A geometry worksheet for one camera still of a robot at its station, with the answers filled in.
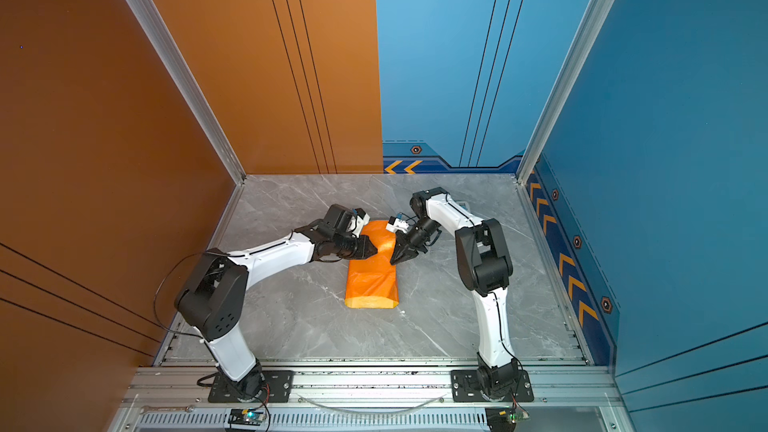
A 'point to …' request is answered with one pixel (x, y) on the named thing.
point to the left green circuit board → (246, 417)
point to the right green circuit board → (504, 419)
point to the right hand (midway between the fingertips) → (393, 261)
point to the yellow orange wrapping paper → (372, 282)
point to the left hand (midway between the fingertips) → (377, 248)
